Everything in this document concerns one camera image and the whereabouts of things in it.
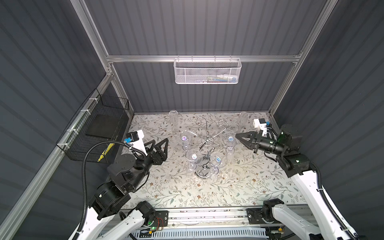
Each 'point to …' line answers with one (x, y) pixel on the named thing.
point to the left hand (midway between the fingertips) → (162, 140)
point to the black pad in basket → (105, 125)
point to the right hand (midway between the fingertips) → (237, 139)
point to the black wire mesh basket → (74, 140)
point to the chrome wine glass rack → (213, 129)
